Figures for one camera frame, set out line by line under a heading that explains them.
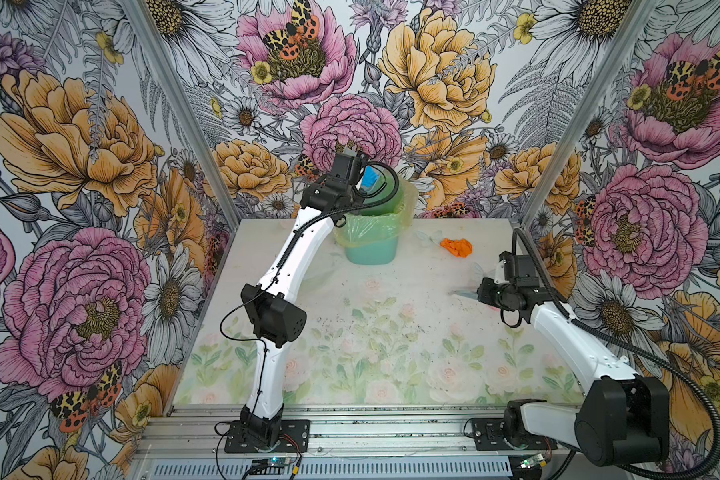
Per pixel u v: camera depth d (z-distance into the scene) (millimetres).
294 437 740
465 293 894
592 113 891
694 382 396
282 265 535
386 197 647
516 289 642
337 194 588
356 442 745
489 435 741
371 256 1044
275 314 515
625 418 403
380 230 907
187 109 891
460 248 1120
